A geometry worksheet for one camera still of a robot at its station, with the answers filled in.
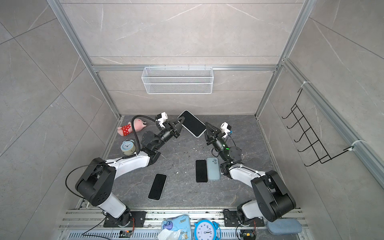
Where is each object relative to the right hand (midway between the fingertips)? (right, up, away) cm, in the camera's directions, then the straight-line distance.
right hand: (204, 124), depth 69 cm
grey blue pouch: (+38, -48, 0) cm, 61 cm away
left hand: (-9, +3, 0) cm, 10 cm away
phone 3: (-25, -36, +11) cm, 45 cm away
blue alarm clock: (+1, -50, 0) cm, 50 cm away
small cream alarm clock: (-49, -15, +28) cm, 58 cm away
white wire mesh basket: (-16, +31, +32) cm, 47 cm away
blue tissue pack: (-10, -47, +1) cm, 48 cm away
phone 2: (-1, -28, +21) cm, 35 cm away
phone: (-6, 0, +2) cm, 6 cm away
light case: (+7, -29, +21) cm, 36 cm away
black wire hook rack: (+47, -11, -4) cm, 48 cm away
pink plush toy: (-53, -3, +34) cm, 64 cm away
